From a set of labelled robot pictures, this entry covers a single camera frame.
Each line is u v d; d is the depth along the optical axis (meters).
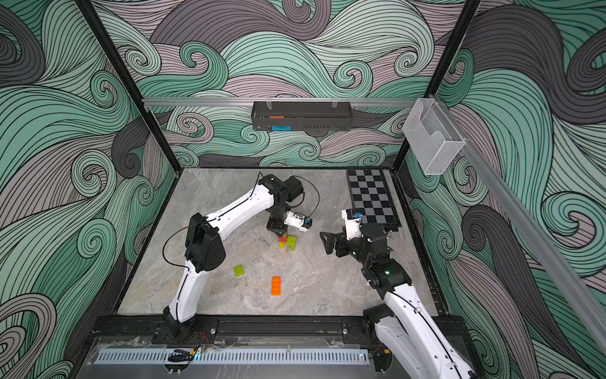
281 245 0.92
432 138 0.72
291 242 0.88
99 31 0.75
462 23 0.73
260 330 0.75
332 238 0.66
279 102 0.94
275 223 0.76
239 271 0.85
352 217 0.66
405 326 0.49
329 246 0.68
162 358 0.69
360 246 0.64
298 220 0.76
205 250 0.53
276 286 0.83
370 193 1.07
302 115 0.96
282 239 0.88
